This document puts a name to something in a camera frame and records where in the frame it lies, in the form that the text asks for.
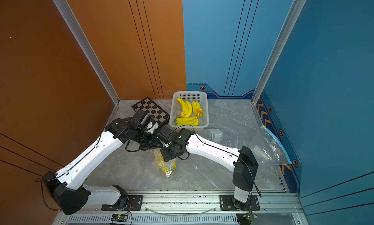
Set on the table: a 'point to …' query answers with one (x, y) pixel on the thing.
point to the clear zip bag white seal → (166, 175)
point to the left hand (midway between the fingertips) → (165, 143)
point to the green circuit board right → (250, 216)
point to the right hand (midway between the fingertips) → (167, 155)
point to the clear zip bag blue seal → (268, 149)
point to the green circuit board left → (122, 217)
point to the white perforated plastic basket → (200, 97)
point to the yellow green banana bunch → (196, 109)
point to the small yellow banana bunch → (167, 167)
